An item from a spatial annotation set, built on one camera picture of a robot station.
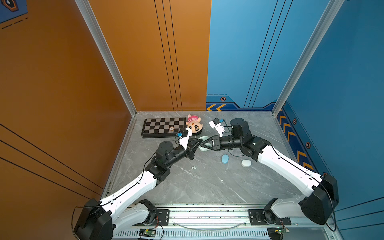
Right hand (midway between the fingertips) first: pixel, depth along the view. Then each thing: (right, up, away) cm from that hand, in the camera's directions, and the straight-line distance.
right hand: (201, 146), depth 68 cm
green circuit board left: (-24, -42, +4) cm, 49 cm away
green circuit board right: (+38, -40, +2) cm, 56 cm away
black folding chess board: (-27, +8, +38) cm, 47 cm away
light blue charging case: (+16, -12, +24) cm, 31 cm away
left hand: (0, +3, +3) cm, 4 cm away
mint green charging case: (+2, +3, +2) cm, 4 cm away
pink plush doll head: (-4, +11, +35) cm, 37 cm away
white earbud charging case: (+28, -13, +21) cm, 37 cm away
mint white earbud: (-4, -16, +22) cm, 27 cm away
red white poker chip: (-20, +7, +38) cm, 43 cm away
